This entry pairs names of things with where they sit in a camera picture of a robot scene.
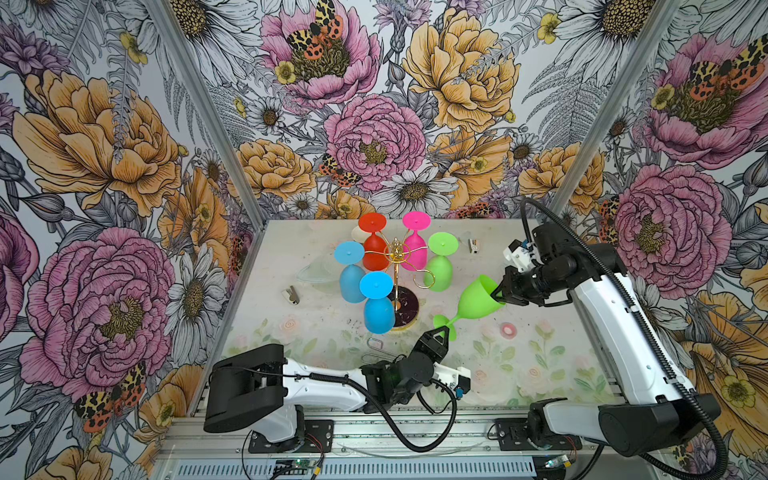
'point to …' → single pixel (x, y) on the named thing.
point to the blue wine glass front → (379, 309)
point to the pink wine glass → (417, 257)
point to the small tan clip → (291, 295)
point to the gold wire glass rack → (406, 301)
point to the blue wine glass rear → (349, 253)
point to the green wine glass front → (476, 301)
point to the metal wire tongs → (378, 345)
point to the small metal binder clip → (472, 248)
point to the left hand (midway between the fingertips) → (437, 329)
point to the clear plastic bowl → (323, 269)
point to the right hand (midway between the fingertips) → (496, 305)
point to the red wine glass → (375, 251)
